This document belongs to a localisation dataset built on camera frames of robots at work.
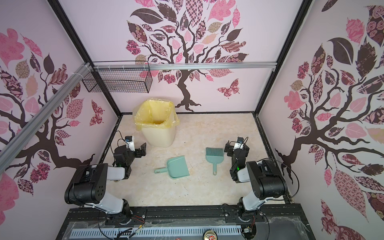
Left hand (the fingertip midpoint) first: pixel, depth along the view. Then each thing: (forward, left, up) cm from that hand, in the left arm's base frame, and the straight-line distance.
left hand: (139, 144), depth 94 cm
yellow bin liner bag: (+18, -10, +10) cm, 23 cm away
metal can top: (-47, -42, +5) cm, 64 cm away
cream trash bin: (-1, -16, +9) cm, 18 cm away
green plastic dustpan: (-13, -24, -6) cm, 28 cm away
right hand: (0, -63, +4) cm, 63 cm away
